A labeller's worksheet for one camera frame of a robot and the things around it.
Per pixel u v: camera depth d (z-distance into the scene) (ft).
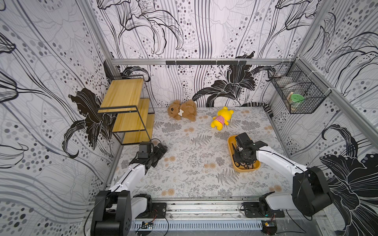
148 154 2.22
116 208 1.34
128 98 2.58
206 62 2.97
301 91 2.63
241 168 2.68
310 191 1.36
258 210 2.35
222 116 3.43
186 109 3.48
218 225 2.51
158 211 2.41
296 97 2.58
